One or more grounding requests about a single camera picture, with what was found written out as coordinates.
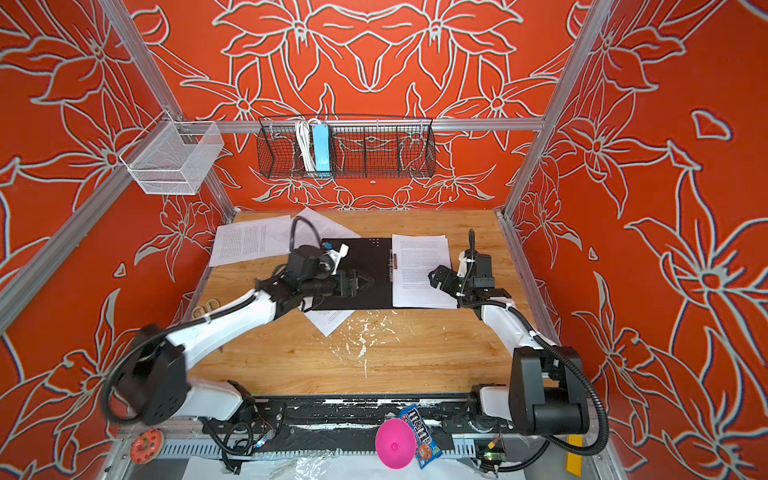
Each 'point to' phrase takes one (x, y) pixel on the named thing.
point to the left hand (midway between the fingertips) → (364, 281)
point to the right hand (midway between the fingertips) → (436, 277)
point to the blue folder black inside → (364, 275)
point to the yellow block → (574, 463)
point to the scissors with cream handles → (200, 310)
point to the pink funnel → (396, 444)
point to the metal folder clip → (392, 264)
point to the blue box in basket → (322, 157)
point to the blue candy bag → (428, 450)
